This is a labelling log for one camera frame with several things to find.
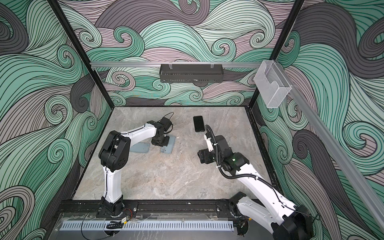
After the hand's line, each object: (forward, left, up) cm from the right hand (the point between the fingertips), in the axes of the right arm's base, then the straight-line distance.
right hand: (204, 151), depth 78 cm
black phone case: (+31, +2, -16) cm, 35 cm away
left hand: (+13, +26, -13) cm, 32 cm away
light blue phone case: (+9, +22, -14) cm, 28 cm away
